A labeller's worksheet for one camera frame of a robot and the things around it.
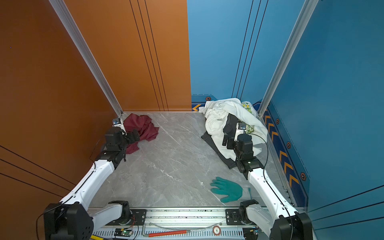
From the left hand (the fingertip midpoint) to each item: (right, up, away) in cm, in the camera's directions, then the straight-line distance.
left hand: (129, 129), depth 83 cm
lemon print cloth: (+80, +17, +33) cm, 88 cm away
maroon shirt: (+3, -1, +21) cm, 22 cm away
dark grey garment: (+60, +1, +17) cm, 63 cm away
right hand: (+57, -2, -1) cm, 57 cm away
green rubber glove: (+59, -35, +1) cm, 68 cm away
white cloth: (+52, +11, +23) cm, 58 cm away
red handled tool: (+23, -49, -13) cm, 55 cm away
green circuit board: (+2, -49, -12) cm, 51 cm away
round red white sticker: (+47, -48, -13) cm, 68 cm away
